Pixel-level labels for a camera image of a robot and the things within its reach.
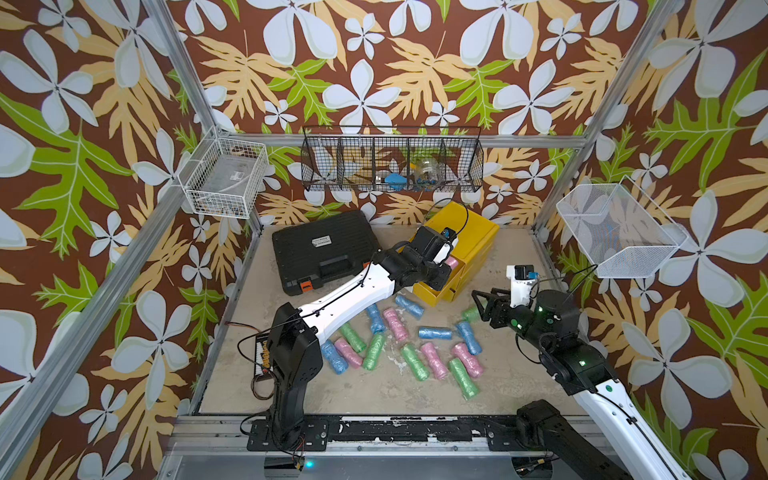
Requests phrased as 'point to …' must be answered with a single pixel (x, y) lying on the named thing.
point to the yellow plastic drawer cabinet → (475, 233)
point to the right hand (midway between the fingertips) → (480, 291)
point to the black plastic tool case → (315, 252)
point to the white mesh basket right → (624, 233)
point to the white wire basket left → (224, 176)
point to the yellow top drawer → (433, 297)
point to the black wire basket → (392, 158)
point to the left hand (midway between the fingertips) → (448, 267)
